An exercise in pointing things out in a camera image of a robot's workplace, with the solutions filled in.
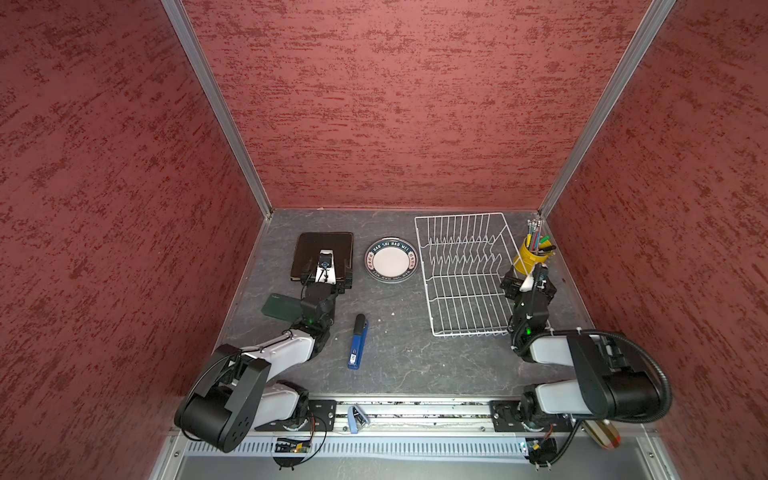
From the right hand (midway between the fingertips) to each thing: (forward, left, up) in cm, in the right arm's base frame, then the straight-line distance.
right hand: (523, 274), depth 88 cm
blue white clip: (-35, +50, -9) cm, 62 cm away
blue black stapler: (-12, +50, -7) cm, 51 cm away
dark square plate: (+20, +70, -9) cm, 74 cm away
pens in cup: (+13, -8, 0) cm, 15 cm away
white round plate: (+14, +40, -10) cm, 44 cm away
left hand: (+3, +59, +4) cm, 59 cm away
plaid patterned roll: (-40, -10, -9) cm, 42 cm away
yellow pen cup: (+7, -4, -3) cm, 9 cm away
